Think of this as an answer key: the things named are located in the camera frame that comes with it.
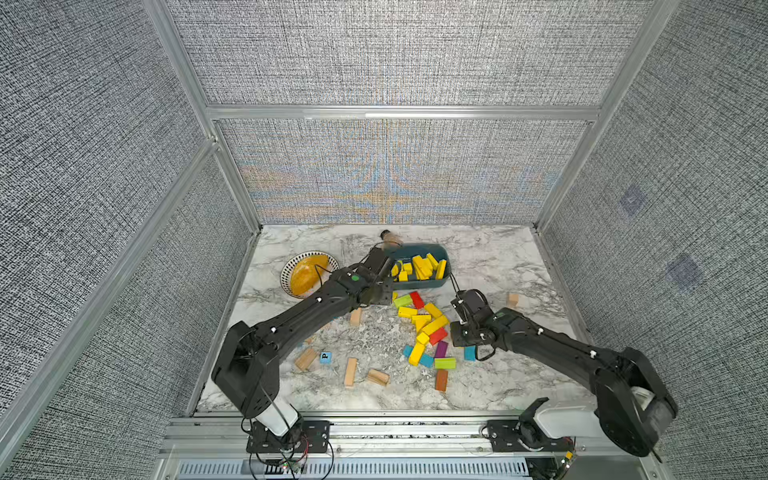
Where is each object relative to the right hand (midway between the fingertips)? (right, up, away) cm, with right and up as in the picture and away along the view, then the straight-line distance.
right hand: (456, 326), depth 87 cm
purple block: (-4, -7, +1) cm, 8 cm away
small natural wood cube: (+21, +6, +11) cm, 24 cm away
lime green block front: (-3, -11, 0) cm, 11 cm away
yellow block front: (-11, -6, -1) cm, 13 cm away
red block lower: (-5, -3, 0) cm, 6 cm away
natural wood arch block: (-23, -13, -5) cm, 26 cm away
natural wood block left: (-43, -9, -2) cm, 44 cm away
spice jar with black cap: (-18, +27, +29) cm, 44 cm away
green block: (-15, +6, +11) cm, 19 cm away
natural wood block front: (-30, -13, -3) cm, 33 cm away
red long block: (-10, +5, +11) cm, 15 cm away
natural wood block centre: (-30, +1, +6) cm, 30 cm away
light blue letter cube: (-37, -9, -1) cm, 39 cm away
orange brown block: (-5, -13, -5) cm, 15 cm away
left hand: (-20, +11, -3) cm, 23 cm away
